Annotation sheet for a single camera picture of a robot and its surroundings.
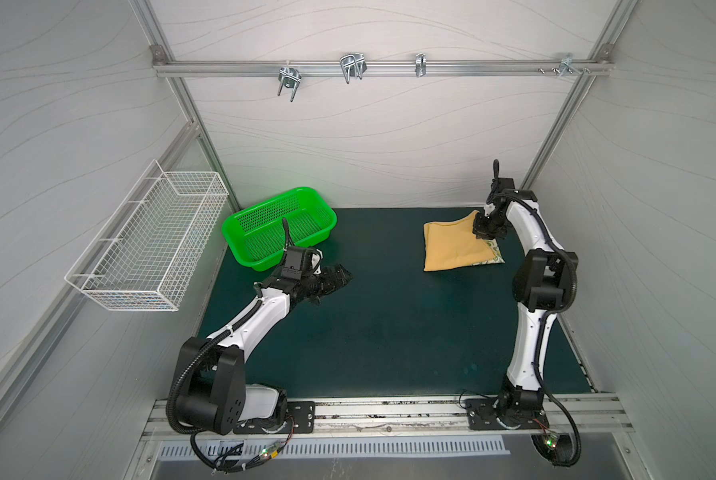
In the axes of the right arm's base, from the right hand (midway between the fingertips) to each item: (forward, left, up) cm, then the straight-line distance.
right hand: (484, 227), depth 99 cm
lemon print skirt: (-6, -6, -9) cm, 13 cm away
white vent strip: (-65, +76, -11) cm, 100 cm away
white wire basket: (-31, +90, +21) cm, 97 cm away
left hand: (-22, +45, +1) cm, 50 cm away
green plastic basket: (+1, +83, -9) cm, 83 cm away
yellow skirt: (-2, +9, -7) cm, 12 cm away
